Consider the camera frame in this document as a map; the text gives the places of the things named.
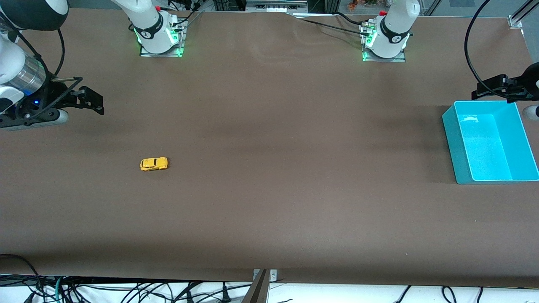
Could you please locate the grey background device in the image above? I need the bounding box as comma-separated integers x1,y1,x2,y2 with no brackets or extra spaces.
245,0,308,13

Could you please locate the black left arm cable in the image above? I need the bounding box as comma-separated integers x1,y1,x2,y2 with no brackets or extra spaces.
464,0,513,104

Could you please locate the aluminium frame profile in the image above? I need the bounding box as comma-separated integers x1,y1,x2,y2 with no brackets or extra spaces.
507,0,539,29

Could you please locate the long black table cable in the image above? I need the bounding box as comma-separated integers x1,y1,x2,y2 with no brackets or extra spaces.
295,18,370,35

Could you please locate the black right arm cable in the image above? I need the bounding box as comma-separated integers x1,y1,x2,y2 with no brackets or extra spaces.
13,27,65,125

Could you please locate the yellow toy beetle car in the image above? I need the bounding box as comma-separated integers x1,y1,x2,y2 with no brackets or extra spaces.
139,157,168,172

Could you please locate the brown table cover sheet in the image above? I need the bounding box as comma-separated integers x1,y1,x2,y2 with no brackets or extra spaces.
0,8,539,289

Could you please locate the metal table edge bracket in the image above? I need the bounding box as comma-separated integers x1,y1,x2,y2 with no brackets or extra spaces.
253,268,278,282

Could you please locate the dark table leg beam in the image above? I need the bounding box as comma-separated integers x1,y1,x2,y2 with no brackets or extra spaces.
241,269,270,303

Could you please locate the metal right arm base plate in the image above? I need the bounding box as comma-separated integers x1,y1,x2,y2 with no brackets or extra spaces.
140,19,185,58

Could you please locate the short black table cable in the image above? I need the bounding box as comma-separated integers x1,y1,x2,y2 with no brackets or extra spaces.
335,12,371,26

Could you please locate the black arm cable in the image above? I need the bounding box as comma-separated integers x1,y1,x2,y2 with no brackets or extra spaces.
13,27,65,125
464,0,513,104

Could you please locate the teal plastic storage bin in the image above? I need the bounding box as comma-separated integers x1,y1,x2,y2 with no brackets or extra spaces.
442,100,539,185

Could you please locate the black base cable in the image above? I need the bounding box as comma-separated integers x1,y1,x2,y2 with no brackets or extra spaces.
171,9,203,28

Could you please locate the looped black floor cable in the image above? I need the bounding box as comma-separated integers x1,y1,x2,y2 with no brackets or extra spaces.
0,254,43,303

